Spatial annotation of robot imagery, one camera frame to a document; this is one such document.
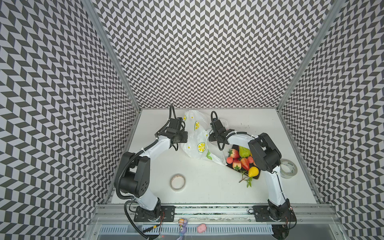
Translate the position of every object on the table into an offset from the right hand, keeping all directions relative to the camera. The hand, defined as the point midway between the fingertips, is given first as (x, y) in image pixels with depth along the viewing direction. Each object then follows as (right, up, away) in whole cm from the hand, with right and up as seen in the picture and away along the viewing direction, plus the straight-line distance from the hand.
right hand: (212, 137), depth 103 cm
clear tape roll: (+44, -18, -16) cm, 49 cm away
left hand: (-18, +2, -11) cm, 22 cm away
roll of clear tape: (-21, -23, -21) cm, 38 cm away
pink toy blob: (-8, -38, -36) cm, 53 cm away
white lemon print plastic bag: (-9, -3, -15) cm, 18 cm away
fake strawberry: (+17, -13, -19) cm, 29 cm away
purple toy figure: (-17, -36, -36) cm, 54 cm away
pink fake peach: (+9, -12, -17) cm, 22 cm away
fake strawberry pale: (+12, -14, -19) cm, 27 cm away
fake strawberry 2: (+12, -9, -15) cm, 21 cm away
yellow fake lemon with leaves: (+20, -16, -23) cm, 35 cm away
